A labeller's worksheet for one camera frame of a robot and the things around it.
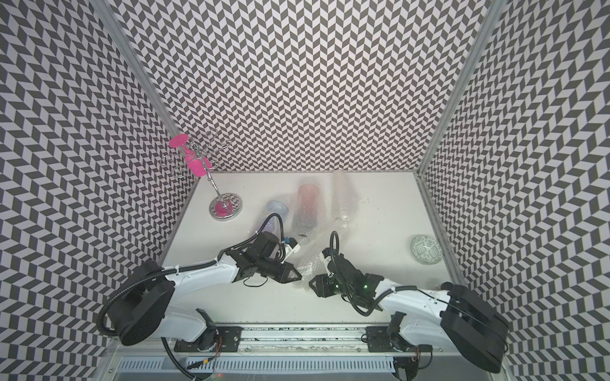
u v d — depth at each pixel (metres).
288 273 0.72
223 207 1.05
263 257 0.69
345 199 1.04
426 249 0.91
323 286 0.71
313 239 0.91
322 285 0.71
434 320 0.47
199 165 1.21
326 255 0.75
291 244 0.77
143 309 0.42
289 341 0.74
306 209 0.93
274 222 0.78
